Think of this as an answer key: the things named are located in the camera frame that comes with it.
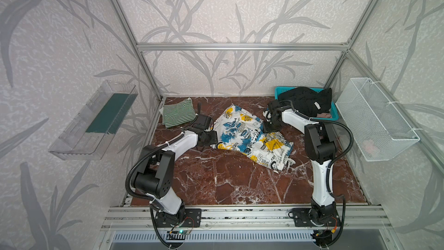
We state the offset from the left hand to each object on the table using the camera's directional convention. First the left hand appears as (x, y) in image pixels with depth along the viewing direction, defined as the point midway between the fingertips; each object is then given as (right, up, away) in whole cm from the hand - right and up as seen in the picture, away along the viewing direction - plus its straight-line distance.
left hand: (216, 134), depth 94 cm
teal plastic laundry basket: (+68, +10, +6) cm, 69 cm away
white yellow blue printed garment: (+13, +1, +7) cm, 14 cm away
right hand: (+30, +4, +10) cm, 32 cm away
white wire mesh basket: (+63, +6, -31) cm, 71 cm away
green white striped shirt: (-27, +11, +15) cm, 33 cm away
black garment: (+55, +18, +11) cm, 59 cm away
